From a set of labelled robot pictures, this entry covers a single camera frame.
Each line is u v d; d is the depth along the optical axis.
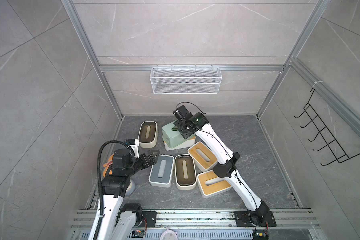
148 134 1.01
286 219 0.75
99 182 0.47
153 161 0.62
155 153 0.68
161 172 0.89
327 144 0.65
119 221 0.57
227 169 0.58
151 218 0.73
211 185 0.80
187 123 0.62
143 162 0.62
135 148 0.64
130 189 0.80
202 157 0.92
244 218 0.74
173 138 0.83
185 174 0.83
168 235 0.68
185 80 1.00
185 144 0.94
